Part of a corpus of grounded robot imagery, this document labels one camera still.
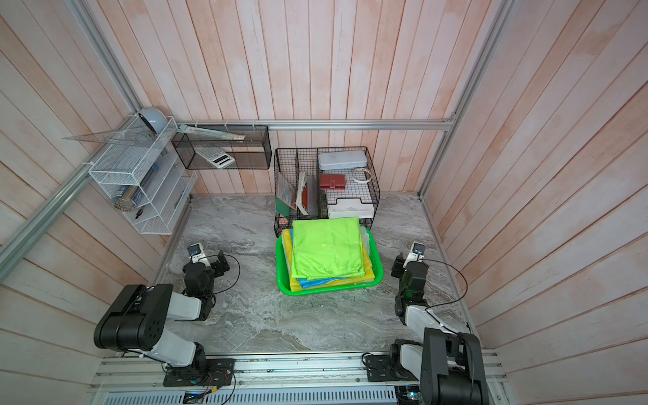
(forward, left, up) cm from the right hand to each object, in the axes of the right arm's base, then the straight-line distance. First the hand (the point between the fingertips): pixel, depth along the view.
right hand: (409, 252), depth 89 cm
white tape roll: (+27, +16, +10) cm, 33 cm away
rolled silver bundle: (+4, +92, +24) cm, 95 cm away
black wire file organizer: (+30, +43, +3) cm, 52 cm away
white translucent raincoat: (+6, +15, +1) cm, 16 cm away
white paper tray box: (+13, +21, +9) cm, 27 cm away
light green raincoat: (-2, +30, +6) cm, 30 cm away
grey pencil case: (+37, +26, +13) cm, 47 cm away
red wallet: (+23, +28, +13) cm, 39 cm away
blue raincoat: (-12, +33, +1) cm, 35 cm away
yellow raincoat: (-9, +16, 0) cm, 18 cm away
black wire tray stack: (+21, +13, +10) cm, 27 cm away
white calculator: (+32, +74, +18) cm, 83 cm away
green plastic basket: (-11, +25, -9) cm, 29 cm away
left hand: (-1, +73, -3) cm, 73 cm away
